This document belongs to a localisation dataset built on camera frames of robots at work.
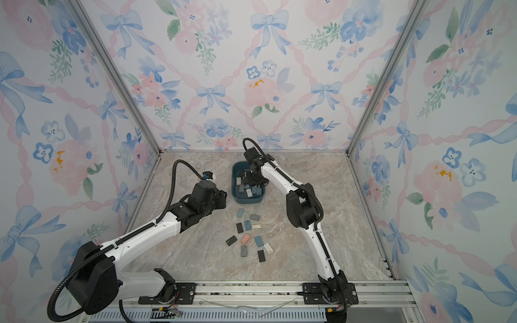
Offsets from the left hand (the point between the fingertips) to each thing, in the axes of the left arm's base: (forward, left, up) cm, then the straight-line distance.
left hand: (226, 193), depth 84 cm
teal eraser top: (-1, -5, -15) cm, 16 cm away
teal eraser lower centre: (-14, -14, -16) cm, 26 cm away
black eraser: (-9, -5, -15) cm, 18 cm away
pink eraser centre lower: (-13, -8, -16) cm, 22 cm away
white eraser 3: (-17, -18, -16) cm, 29 cm away
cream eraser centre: (-8, -14, -15) cm, 22 cm away
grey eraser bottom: (-18, -7, -16) cm, 25 cm away
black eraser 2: (-15, -1, -15) cm, 21 cm away
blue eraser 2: (-8, -9, -15) cm, 19 cm away
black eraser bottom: (-20, -15, -16) cm, 30 cm away
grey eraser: (+12, -5, -14) cm, 19 cm away
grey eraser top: (-3, -12, -16) cm, 20 cm away
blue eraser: (+11, -12, -14) cm, 21 cm away
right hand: (+15, -12, -11) cm, 23 cm away
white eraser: (+17, -3, -15) cm, 23 cm away
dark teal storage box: (+9, -5, -14) cm, 18 cm away
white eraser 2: (+10, -9, -14) cm, 19 cm away
